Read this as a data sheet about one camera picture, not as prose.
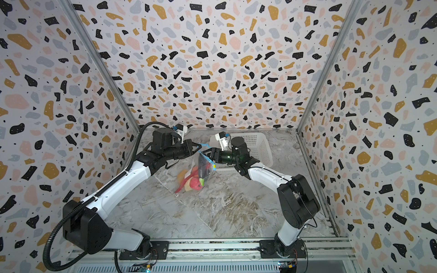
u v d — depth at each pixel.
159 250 0.73
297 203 0.46
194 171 0.78
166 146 0.61
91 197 0.43
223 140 0.77
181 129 0.73
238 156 0.68
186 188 0.88
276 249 0.67
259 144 1.07
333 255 0.75
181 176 0.93
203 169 0.83
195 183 0.83
